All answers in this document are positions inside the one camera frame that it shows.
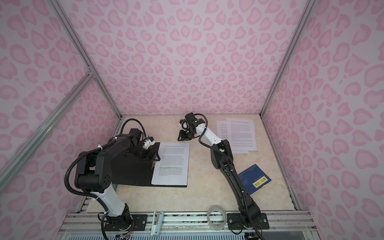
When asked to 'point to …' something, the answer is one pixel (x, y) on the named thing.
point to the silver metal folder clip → (156, 158)
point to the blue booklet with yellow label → (253, 178)
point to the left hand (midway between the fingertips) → (153, 157)
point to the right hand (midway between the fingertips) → (181, 137)
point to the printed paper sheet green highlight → (173, 168)
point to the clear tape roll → (217, 226)
